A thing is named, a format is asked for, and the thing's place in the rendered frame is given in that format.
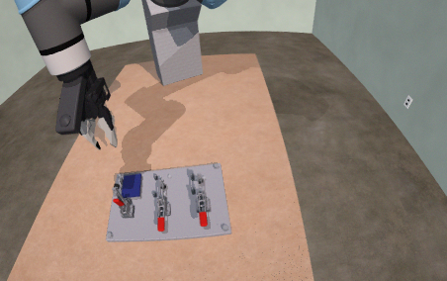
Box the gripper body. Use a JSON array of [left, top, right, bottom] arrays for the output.
[[56, 59, 111, 122]]

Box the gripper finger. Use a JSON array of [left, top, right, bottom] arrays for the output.
[[79, 119, 101, 150], [96, 103, 117, 147]]

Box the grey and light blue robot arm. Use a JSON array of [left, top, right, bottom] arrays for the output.
[[14, 0, 131, 135]]

